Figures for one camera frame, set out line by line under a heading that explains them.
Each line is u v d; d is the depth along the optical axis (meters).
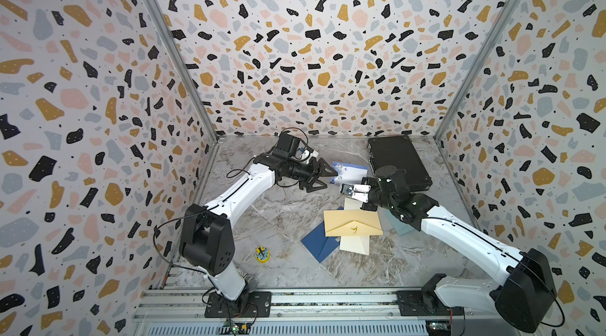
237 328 0.71
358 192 0.67
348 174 0.82
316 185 0.80
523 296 0.39
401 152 1.13
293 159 0.71
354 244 0.88
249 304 0.73
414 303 0.73
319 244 0.85
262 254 0.83
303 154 0.78
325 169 0.72
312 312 0.73
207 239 0.44
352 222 0.88
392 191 0.60
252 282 0.75
